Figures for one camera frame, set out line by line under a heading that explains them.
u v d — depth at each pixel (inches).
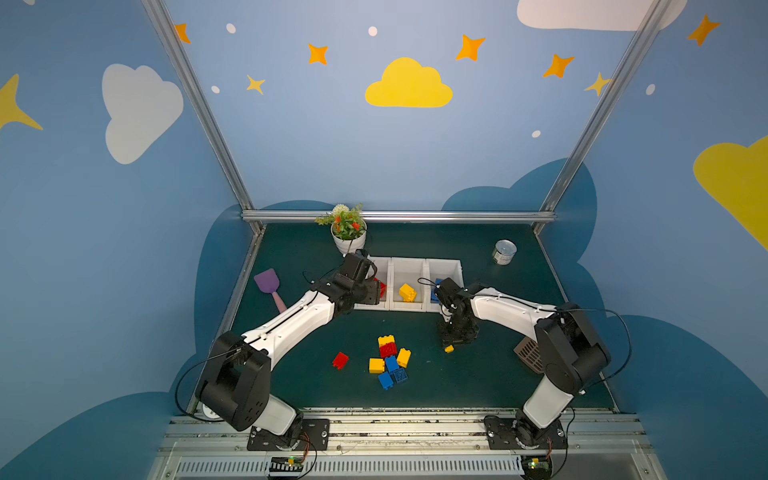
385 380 32.4
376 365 33.2
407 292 37.6
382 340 34.9
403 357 33.7
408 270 39.9
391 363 33.1
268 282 40.8
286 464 28.8
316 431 29.5
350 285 25.9
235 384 16.7
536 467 28.9
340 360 33.9
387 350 34.5
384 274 38.7
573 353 18.6
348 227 39.5
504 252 42.3
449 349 34.8
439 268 39.7
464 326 30.1
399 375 33.6
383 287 38.7
